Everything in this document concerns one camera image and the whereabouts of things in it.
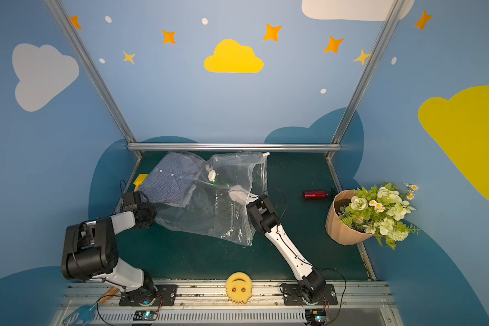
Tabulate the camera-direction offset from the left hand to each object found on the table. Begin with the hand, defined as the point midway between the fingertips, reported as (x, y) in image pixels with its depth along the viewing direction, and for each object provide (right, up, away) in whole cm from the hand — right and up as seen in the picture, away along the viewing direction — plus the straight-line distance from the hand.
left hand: (161, 206), depth 96 cm
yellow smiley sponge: (+39, -26, -23) cm, 52 cm away
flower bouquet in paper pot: (+81, +1, -25) cm, 85 cm away
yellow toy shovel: (-16, +13, +10) cm, 22 cm away
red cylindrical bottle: (+77, +5, +5) cm, 77 cm away
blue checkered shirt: (+3, +14, +7) cm, 16 cm away
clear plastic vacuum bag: (+25, +7, -12) cm, 29 cm away
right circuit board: (+66, -35, -26) cm, 79 cm away
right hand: (+14, +13, +8) cm, 21 cm away
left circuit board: (+5, -35, -25) cm, 43 cm away
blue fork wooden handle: (-16, -33, -26) cm, 45 cm away
